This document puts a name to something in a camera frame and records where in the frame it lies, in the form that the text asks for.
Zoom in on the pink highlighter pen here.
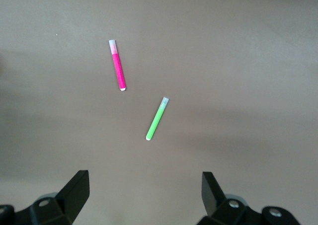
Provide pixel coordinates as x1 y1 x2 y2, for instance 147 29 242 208
108 39 127 92

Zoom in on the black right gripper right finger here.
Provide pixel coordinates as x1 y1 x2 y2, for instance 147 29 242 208
197 171 301 225

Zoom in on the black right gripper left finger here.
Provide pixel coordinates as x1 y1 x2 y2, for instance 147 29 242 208
14 169 90 225

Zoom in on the green highlighter pen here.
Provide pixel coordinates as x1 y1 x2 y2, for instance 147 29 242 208
145 96 170 142

